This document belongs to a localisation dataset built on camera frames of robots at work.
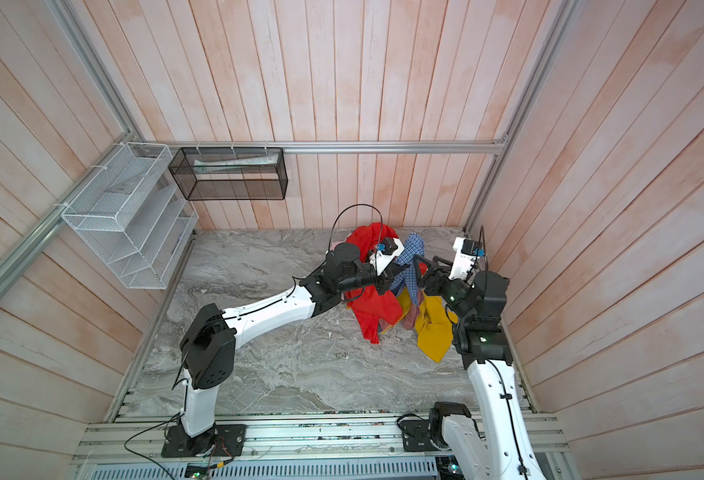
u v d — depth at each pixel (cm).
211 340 52
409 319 92
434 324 90
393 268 68
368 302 82
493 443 41
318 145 98
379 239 96
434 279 60
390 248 62
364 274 67
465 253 59
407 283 75
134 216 73
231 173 104
